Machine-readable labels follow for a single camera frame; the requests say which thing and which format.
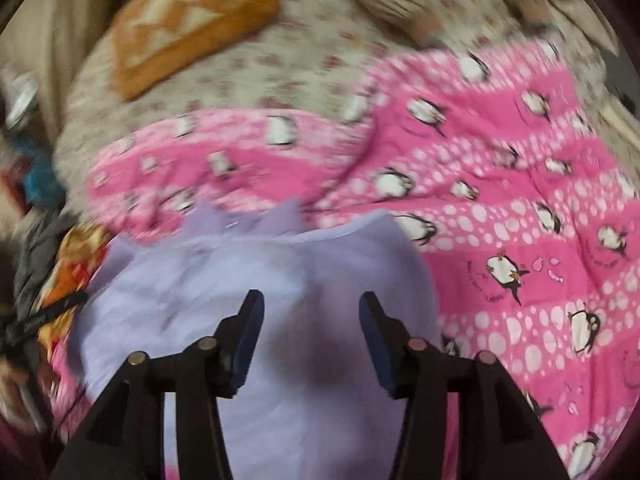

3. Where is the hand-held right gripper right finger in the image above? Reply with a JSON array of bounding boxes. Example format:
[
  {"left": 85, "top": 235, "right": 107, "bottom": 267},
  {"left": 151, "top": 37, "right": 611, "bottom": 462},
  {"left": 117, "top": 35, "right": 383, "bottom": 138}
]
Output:
[{"left": 359, "top": 291, "right": 571, "bottom": 480}]

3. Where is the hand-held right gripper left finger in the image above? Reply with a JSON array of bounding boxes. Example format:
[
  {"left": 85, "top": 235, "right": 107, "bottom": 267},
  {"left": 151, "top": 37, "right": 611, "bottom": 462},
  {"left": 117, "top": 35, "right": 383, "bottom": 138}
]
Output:
[{"left": 50, "top": 289, "right": 266, "bottom": 480}]

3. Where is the lilac garment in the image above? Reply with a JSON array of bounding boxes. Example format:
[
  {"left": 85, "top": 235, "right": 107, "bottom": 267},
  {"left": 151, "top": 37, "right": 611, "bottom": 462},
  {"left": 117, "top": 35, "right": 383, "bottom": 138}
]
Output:
[{"left": 67, "top": 197, "right": 442, "bottom": 480}]

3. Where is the pink penguin print blanket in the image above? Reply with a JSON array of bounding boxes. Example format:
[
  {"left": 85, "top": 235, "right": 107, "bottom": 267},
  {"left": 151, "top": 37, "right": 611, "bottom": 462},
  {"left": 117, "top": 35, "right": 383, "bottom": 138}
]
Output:
[{"left": 50, "top": 35, "right": 640, "bottom": 480}]

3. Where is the orange printed cloth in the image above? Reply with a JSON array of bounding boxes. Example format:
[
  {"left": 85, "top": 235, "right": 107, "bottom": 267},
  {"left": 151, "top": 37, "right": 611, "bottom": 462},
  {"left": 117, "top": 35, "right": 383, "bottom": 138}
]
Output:
[{"left": 35, "top": 225, "right": 114, "bottom": 361}]

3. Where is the dark grey cloth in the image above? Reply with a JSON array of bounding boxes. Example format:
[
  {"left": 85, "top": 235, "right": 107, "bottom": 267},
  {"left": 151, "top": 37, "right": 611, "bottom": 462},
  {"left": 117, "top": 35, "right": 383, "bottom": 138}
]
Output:
[{"left": 12, "top": 210, "right": 81, "bottom": 311}]

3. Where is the floral bed sheet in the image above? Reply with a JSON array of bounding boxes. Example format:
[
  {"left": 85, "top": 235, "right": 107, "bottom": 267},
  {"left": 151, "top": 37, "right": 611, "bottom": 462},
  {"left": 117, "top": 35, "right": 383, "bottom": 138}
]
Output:
[{"left": 52, "top": 0, "right": 621, "bottom": 196}]

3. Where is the orange patterned cushion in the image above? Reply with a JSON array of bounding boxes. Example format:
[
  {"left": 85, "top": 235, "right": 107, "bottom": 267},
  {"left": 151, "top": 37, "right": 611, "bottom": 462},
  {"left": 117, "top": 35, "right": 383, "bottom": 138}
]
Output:
[{"left": 110, "top": 0, "right": 280, "bottom": 102}]

